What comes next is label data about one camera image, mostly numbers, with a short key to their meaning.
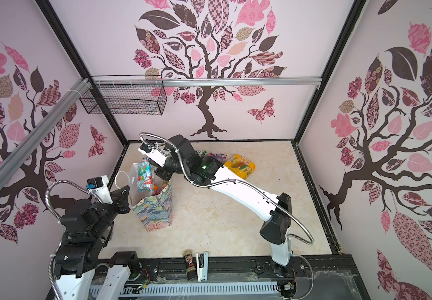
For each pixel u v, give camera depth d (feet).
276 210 1.43
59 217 1.41
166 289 2.29
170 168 1.84
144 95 3.11
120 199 1.83
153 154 1.75
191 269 2.34
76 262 1.41
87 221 1.50
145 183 2.04
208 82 3.03
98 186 1.75
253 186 1.51
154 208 2.38
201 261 2.41
